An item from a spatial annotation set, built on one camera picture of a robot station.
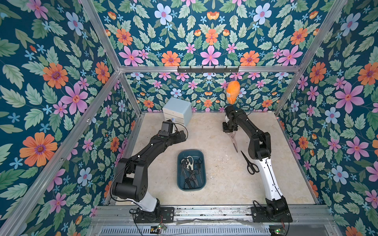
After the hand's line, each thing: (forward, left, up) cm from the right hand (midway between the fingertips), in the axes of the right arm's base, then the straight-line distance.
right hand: (226, 129), depth 108 cm
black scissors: (-27, +19, 0) cm, 33 cm away
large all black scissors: (-30, -13, -1) cm, 33 cm away
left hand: (-14, +31, +11) cm, 36 cm away
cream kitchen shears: (-27, +25, +2) cm, 37 cm away
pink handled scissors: (-6, -3, 0) cm, 7 cm away
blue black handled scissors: (-40, +25, -1) cm, 48 cm away
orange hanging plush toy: (+12, -2, +25) cm, 28 cm away
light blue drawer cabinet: (+5, +35, +14) cm, 38 cm away
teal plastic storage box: (-25, +30, +6) cm, 39 cm away
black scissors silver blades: (-36, +23, 0) cm, 43 cm away
